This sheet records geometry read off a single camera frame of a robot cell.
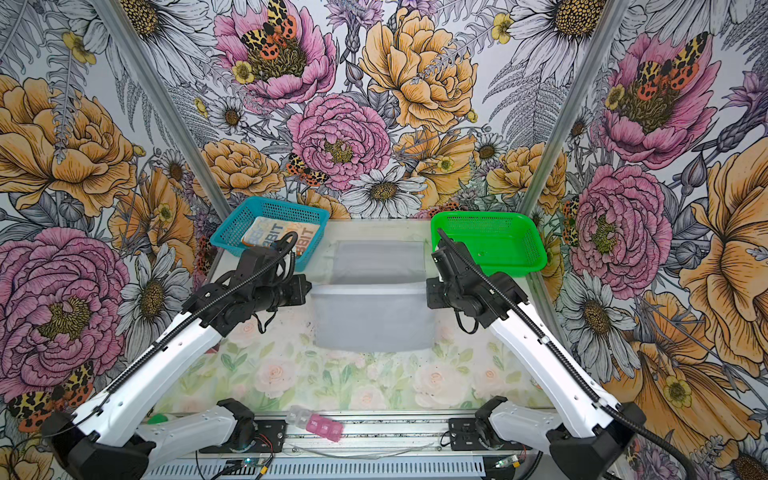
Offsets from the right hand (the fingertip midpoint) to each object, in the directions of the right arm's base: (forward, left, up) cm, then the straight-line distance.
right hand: (439, 299), depth 72 cm
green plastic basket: (+36, -31, -21) cm, 52 cm away
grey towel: (+4, +15, -5) cm, 17 cm away
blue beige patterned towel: (+42, +59, -18) cm, 75 cm away
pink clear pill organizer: (-21, +31, -22) cm, 43 cm away
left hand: (+3, +32, -1) cm, 32 cm away
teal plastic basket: (+40, +70, -18) cm, 82 cm away
